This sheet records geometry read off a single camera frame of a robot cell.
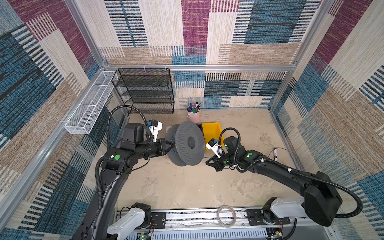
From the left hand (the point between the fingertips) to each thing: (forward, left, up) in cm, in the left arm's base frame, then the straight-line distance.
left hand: (173, 143), depth 64 cm
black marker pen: (+12, -60, -31) cm, 69 cm away
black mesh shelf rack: (+55, +25, -15) cm, 62 cm away
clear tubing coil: (-25, -21, -31) cm, 45 cm away
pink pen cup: (+36, -10, -23) cm, 44 cm away
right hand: (-1, -17, -20) cm, 26 cm away
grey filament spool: (+2, -7, 0) cm, 7 cm away
